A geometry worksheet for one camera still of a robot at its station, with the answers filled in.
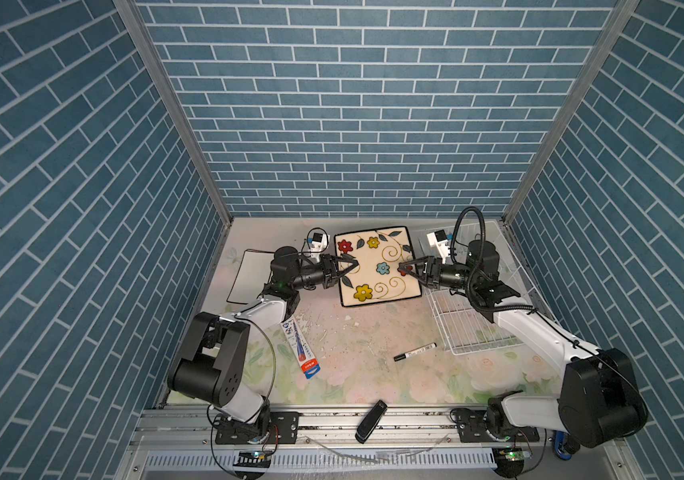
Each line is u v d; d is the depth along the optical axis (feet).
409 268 2.53
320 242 2.58
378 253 2.64
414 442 2.40
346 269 2.53
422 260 2.30
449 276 2.31
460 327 2.93
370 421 2.35
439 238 2.42
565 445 2.34
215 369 1.46
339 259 2.57
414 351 2.83
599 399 1.35
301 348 2.83
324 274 2.40
